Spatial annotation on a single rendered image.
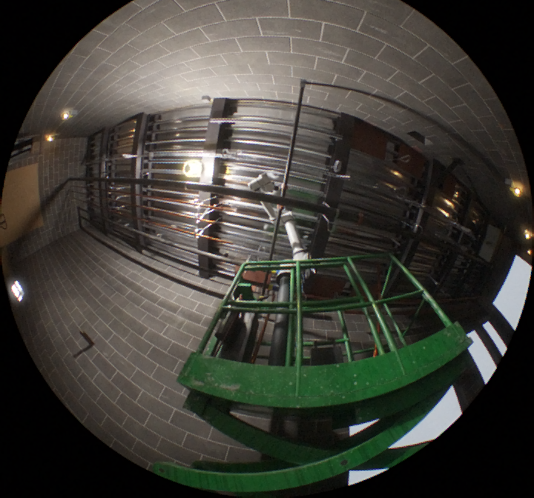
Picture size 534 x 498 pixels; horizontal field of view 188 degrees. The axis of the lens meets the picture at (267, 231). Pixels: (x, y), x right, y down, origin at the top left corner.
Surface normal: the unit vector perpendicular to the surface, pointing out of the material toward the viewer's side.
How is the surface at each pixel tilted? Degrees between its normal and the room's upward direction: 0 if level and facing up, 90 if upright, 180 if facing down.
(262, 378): 90
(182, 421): 90
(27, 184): 90
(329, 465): 90
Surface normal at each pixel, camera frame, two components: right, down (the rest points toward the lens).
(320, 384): -0.11, -0.94
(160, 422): 0.17, -0.92
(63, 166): 0.98, 0.21
